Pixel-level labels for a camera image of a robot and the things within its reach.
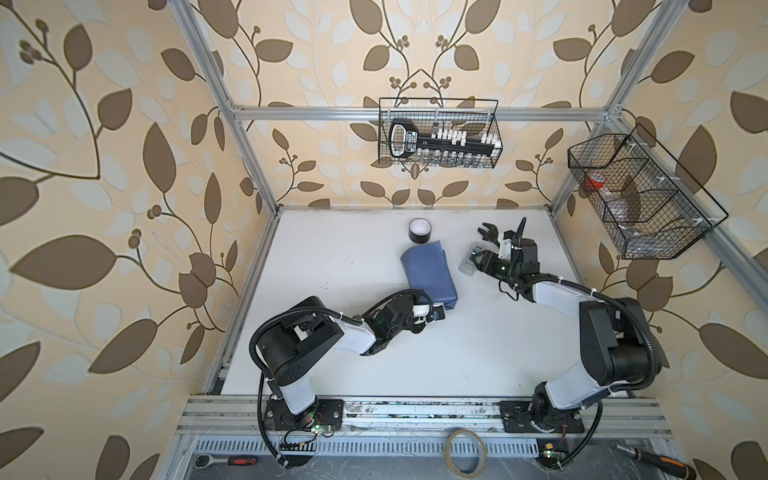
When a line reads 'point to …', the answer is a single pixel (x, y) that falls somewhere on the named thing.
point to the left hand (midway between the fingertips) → (422, 293)
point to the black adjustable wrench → (491, 235)
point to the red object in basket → (595, 180)
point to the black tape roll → (419, 230)
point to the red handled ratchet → (203, 461)
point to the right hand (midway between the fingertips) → (479, 261)
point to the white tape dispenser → (469, 266)
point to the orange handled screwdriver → (665, 464)
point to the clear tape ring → (482, 458)
